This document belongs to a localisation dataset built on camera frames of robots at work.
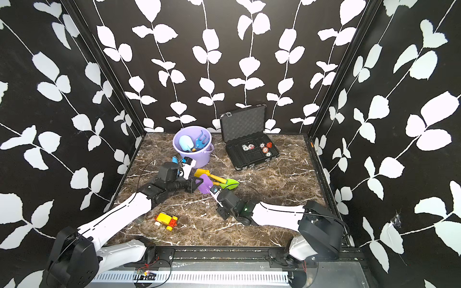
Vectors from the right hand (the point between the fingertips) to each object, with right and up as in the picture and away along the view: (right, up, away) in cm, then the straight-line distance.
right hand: (217, 199), depth 83 cm
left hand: (-7, +11, -2) cm, 13 cm away
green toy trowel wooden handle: (+6, +4, +15) cm, 17 cm away
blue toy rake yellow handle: (-13, +28, +19) cm, 36 cm away
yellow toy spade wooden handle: (-11, +11, +16) cm, 22 cm away
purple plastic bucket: (-9, +21, +11) cm, 26 cm away
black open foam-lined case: (+13, +35, +28) cm, 46 cm away
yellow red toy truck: (-21, -9, -3) cm, 23 cm away
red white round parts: (+26, +27, +31) cm, 48 cm away
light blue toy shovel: (-20, +28, +18) cm, 38 cm away
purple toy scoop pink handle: (-6, +6, 0) cm, 9 cm away
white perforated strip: (-9, -28, -13) cm, 32 cm away
